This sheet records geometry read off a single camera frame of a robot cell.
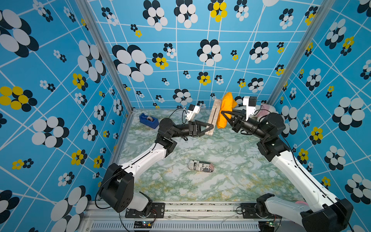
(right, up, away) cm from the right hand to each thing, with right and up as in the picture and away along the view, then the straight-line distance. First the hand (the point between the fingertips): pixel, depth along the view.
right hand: (224, 111), depth 61 cm
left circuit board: (-39, -56, +11) cm, 69 cm away
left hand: (-5, -8, -2) cm, 10 cm away
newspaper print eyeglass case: (-8, -31, +25) cm, 41 cm away
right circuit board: (+24, -57, +11) cm, 62 cm away
